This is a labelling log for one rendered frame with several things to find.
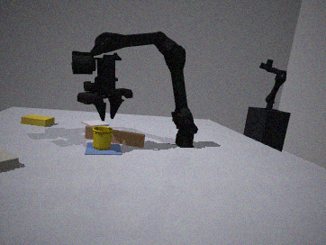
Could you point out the brown wooden plank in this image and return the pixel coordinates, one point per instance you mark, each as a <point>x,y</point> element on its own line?
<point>122,137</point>

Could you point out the yellow rectangular block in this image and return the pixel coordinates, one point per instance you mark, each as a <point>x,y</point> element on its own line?
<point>37,120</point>

